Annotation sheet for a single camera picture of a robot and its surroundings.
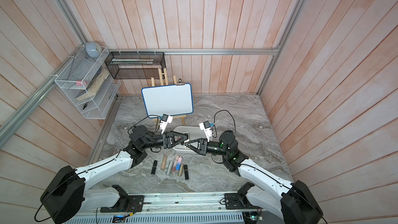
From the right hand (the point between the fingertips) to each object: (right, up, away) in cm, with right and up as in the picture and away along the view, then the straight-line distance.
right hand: (186, 145), depth 69 cm
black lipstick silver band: (-19, -16, +15) cm, 29 cm away
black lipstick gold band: (-1, -18, +13) cm, 22 cm away
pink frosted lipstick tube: (-8, -14, +17) cm, 23 cm away
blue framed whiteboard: (-10, +22, +24) cm, 34 cm away
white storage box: (+3, +6, -1) cm, 6 cm away
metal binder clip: (-5, +31, +20) cm, 38 cm away
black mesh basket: (-37, +47, +35) cm, 69 cm away
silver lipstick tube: (-10, -16, +15) cm, 24 cm away
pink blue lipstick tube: (-5, -14, +17) cm, 23 cm away
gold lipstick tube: (-4, -17, +15) cm, 23 cm away
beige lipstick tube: (-14, -14, +17) cm, 26 cm away
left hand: (0, +2, -1) cm, 2 cm away
